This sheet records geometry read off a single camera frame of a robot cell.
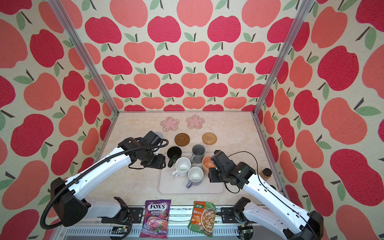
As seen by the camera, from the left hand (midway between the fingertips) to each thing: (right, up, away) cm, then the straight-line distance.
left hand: (164, 166), depth 76 cm
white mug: (+8, -4, +15) cm, 17 cm away
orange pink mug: (+24, -3, +15) cm, 28 cm away
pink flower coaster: (-3, +22, +39) cm, 45 cm away
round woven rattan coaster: (+26, +12, +29) cm, 41 cm away
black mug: (+3, +5, +11) cm, 12 cm away
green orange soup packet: (+20, -24, -4) cm, 31 cm away
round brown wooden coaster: (+7, +11, +29) cm, 31 cm away
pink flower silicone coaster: (+16, +24, +39) cm, 49 cm away
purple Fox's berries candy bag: (-3, -26, -5) cm, 27 cm away
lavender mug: (+16, -8, +10) cm, 21 cm away
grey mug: (+18, +4, +17) cm, 25 cm away
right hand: (+26, -4, 0) cm, 27 cm away
